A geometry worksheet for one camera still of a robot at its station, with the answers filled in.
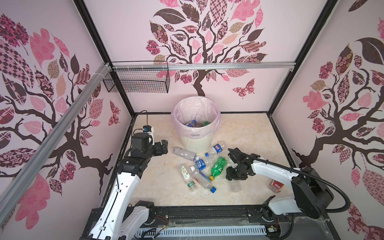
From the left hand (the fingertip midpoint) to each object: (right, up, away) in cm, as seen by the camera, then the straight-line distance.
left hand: (159, 145), depth 76 cm
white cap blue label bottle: (+40, -23, +4) cm, 46 cm away
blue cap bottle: (+16, +11, +23) cm, 30 cm away
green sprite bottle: (+31, -15, +9) cm, 36 cm away
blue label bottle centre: (+22, -13, +10) cm, 28 cm away
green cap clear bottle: (+14, -18, +6) cm, 24 cm away
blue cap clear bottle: (+24, -22, +9) cm, 34 cm away
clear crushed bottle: (+13, -8, +16) cm, 22 cm away
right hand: (+39, -19, +11) cm, 45 cm away
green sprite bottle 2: (+26, +12, +22) cm, 36 cm away
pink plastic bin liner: (+19, +17, +25) cm, 35 cm away
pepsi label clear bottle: (+33, -5, +17) cm, 37 cm away
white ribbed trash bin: (+21, -2, +13) cm, 25 cm away
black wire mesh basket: (-28, +48, +46) cm, 72 cm away
